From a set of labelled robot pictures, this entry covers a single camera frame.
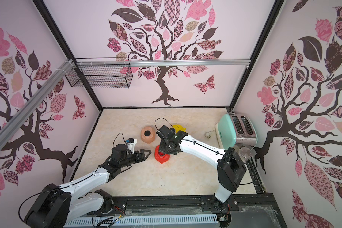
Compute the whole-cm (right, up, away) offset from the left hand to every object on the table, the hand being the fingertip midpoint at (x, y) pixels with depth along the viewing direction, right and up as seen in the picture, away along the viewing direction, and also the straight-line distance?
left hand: (149, 155), depth 84 cm
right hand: (+8, +5, -2) cm, 10 cm away
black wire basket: (-25, +54, +11) cm, 61 cm away
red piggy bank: (+7, -1, -1) cm, 8 cm away
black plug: (-3, +13, +10) cm, 17 cm away
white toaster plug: (+39, +11, +17) cm, 44 cm away
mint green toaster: (+52, +16, -1) cm, 54 cm away
